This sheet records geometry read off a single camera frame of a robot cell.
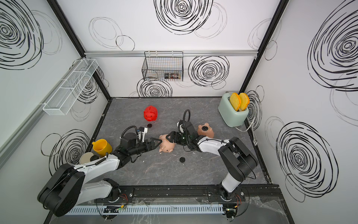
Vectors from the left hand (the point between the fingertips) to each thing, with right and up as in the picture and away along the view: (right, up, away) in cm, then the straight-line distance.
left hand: (158, 143), depth 83 cm
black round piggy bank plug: (-10, +8, +19) cm, 23 cm away
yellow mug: (-36, -3, +2) cm, 36 cm away
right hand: (+7, +2, +4) cm, 8 cm away
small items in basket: (+9, +42, +6) cm, 43 cm away
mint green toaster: (+49, +15, +9) cm, 52 cm away
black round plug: (+15, -11, +4) cm, 19 cm away
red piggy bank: (-9, +17, +17) cm, 26 cm away
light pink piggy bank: (+5, -2, 0) cm, 5 cm away
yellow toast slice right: (+55, +26, +6) cm, 61 cm away
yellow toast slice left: (+50, +26, +8) cm, 57 cm away
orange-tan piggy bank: (+29, +7, +7) cm, 31 cm away
